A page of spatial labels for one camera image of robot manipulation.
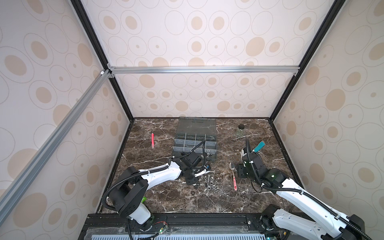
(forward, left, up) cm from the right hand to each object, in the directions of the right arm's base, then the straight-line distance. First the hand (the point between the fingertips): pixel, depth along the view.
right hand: (240, 165), depth 80 cm
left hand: (-2, +22, -8) cm, 24 cm away
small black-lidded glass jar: (+28, -7, -6) cm, 30 cm away
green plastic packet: (-14, +52, -11) cm, 55 cm away
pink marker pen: (+26, +55, -11) cm, 61 cm away
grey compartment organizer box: (+29, +23, -8) cm, 38 cm away
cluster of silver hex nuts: (-3, +16, -12) cm, 20 cm away
